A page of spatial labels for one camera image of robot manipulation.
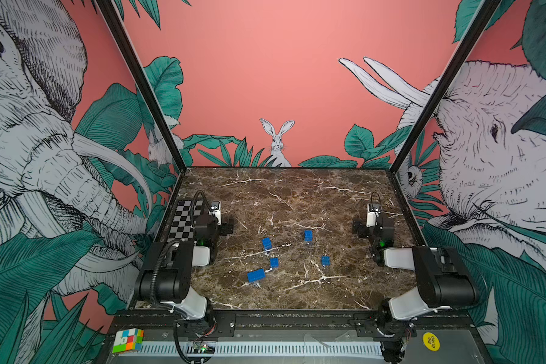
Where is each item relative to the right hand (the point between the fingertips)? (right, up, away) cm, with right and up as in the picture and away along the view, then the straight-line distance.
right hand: (365, 213), depth 95 cm
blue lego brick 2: (-25, -10, 0) cm, 26 cm away
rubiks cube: (-82, -35, -29) cm, 94 cm away
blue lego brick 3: (-39, -18, -8) cm, 44 cm away
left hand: (-62, +1, 0) cm, 62 cm away
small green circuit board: (-61, -40, -25) cm, 77 cm away
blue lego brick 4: (-18, -18, -6) cm, 26 cm away
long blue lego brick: (-46, -22, -11) cm, 52 cm away
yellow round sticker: (+12, -39, -23) cm, 47 cm away
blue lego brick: (-42, -12, -5) cm, 44 cm away
